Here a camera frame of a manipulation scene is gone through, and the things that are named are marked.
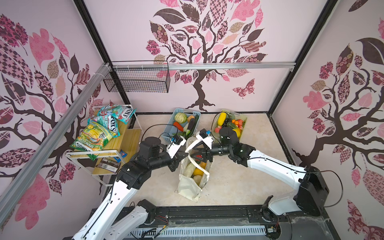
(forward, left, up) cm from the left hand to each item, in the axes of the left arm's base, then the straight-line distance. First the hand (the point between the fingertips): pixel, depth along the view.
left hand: (185, 155), depth 66 cm
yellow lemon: (+31, -35, -22) cm, 52 cm away
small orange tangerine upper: (+41, -33, -23) cm, 58 cm away
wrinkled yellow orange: (0, -6, -19) cm, 20 cm away
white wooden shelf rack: (+3, +33, +7) cm, 34 cm away
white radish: (0, -2, -17) cm, 17 cm away
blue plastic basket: (+36, +14, -26) cm, 47 cm away
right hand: (+4, -3, -1) cm, 5 cm away
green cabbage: (+41, +6, -19) cm, 46 cm away
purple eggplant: (+36, -2, -19) cm, 41 cm away
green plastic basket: (+42, -28, -20) cm, 54 cm away
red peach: (+40, -38, -22) cm, 59 cm away
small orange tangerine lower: (+38, -35, -21) cm, 56 cm away
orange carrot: (+39, +8, -25) cm, 47 cm away
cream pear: (-4, -6, -18) cm, 19 cm away
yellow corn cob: (+41, -24, -19) cm, 51 cm away
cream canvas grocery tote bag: (-10, 0, -13) cm, 16 cm away
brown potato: (+42, 0, -20) cm, 47 cm away
